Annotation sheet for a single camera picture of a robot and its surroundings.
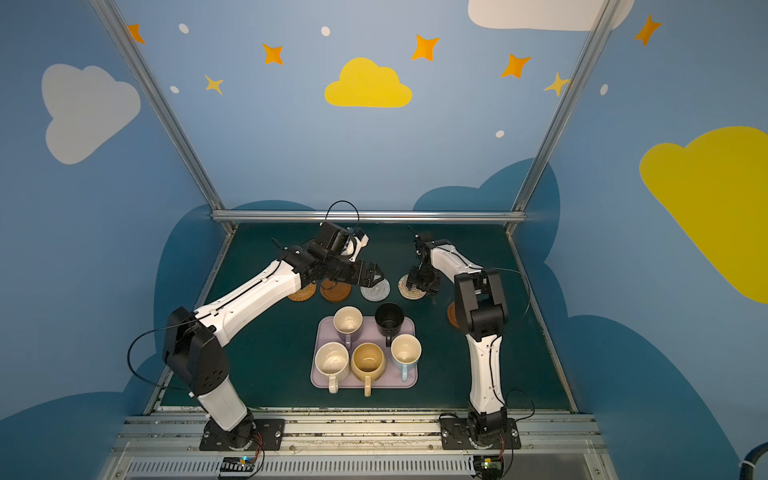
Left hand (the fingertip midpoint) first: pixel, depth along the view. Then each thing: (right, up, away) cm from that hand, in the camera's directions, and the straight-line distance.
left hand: (370, 270), depth 83 cm
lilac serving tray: (+12, -18, +11) cm, 24 cm away
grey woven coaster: (+2, -9, +19) cm, 21 cm away
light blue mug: (+10, -24, +5) cm, 27 cm away
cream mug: (-11, -27, +3) cm, 30 cm away
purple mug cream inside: (-8, -17, +10) cm, 21 cm away
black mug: (+5, -15, +9) cm, 18 cm away
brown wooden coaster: (+26, -15, +13) cm, 33 cm away
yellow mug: (-1, -28, +3) cm, 28 cm away
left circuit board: (-34, -48, -10) cm, 60 cm away
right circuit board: (+31, -49, -9) cm, 58 cm away
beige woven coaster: (+14, -9, +19) cm, 25 cm away
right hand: (+15, -7, +20) cm, 26 cm away
